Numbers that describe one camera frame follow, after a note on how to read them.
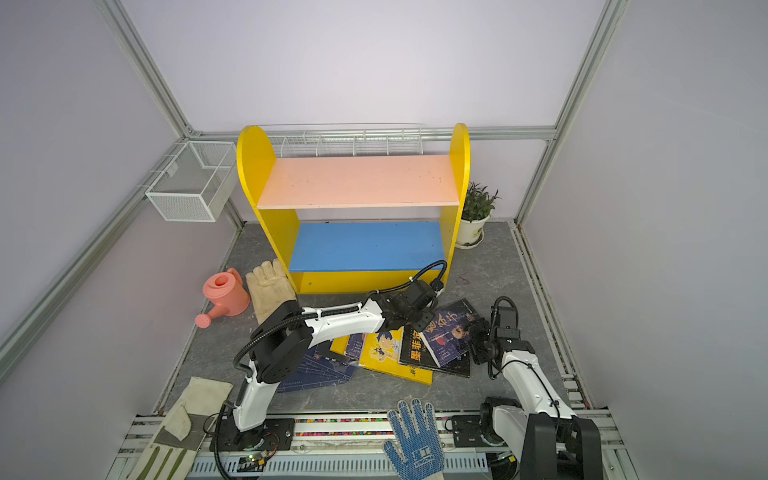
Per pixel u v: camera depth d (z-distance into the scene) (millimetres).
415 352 826
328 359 807
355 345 825
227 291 884
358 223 1231
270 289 1013
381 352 818
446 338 861
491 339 663
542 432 412
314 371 791
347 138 938
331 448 725
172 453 708
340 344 822
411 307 695
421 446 723
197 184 946
